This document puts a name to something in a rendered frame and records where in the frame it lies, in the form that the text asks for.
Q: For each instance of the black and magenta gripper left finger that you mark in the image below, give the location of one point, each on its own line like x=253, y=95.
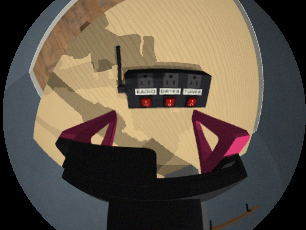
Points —
x=85, y=131

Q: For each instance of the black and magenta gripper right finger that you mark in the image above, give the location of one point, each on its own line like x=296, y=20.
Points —
x=231, y=140

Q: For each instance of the black power strip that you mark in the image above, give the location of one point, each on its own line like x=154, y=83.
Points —
x=164, y=88

